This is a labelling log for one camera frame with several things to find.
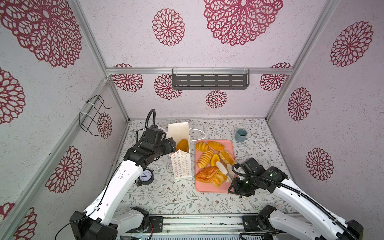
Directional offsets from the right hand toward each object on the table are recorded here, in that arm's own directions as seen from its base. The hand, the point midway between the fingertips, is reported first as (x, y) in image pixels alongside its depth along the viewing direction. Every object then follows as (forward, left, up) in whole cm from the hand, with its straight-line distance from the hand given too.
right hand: (229, 190), depth 73 cm
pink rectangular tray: (+20, +13, -8) cm, 25 cm away
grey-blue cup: (+41, -14, -7) cm, 44 cm away
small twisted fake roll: (+10, +3, -8) cm, 13 cm away
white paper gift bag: (+30, +27, +8) cm, 41 cm away
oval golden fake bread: (+32, +4, -8) cm, 33 cm away
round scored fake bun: (+32, +13, -8) cm, 35 cm away
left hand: (+17, +31, +11) cm, 37 cm away
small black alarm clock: (+9, +46, -9) cm, 48 cm away
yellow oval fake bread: (+22, +5, -8) cm, 24 cm away
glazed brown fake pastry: (+10, +11, -5) cm, 15 cm away
